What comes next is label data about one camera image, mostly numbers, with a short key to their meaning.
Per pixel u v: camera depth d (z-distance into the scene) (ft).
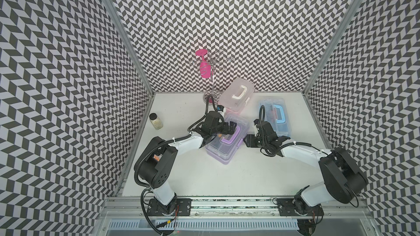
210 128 2.27
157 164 1.50
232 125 2.65
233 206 2.43
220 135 2.87
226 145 2.70
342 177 1.42
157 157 1.68
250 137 2.64
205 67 3.33
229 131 2.64
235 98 3.32
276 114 3.04
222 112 2.64
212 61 2.99
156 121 3.07
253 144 2.65
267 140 2.27
